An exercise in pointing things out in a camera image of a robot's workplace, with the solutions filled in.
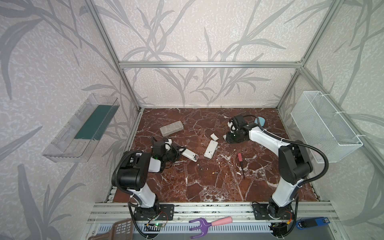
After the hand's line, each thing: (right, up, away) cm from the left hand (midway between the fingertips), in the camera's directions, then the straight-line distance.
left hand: (187, 144), depth 92 cm
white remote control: (+2, -6, -1) cm, 7 cm away
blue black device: (+58, -32, -24) cm, 70 cm away
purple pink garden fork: (+10, -35, -21) cm, 42 cm away
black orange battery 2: (+16, -16, -5) cm, 23 cm away
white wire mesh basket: (+63, +13, -26) cm, 69 cm away
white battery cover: (+18, +3, +12) cm, 21 cm away
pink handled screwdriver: (+33, -9, -1) cm, 34 cm away
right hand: (+26, +6, +3) cm, 27 cm away
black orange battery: (+8, -13, -3) cm, 15 cm away
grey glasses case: (-13, +9, +13) cm, 20 cm away
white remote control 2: (+15, -4, +5) cm, 16 cm away
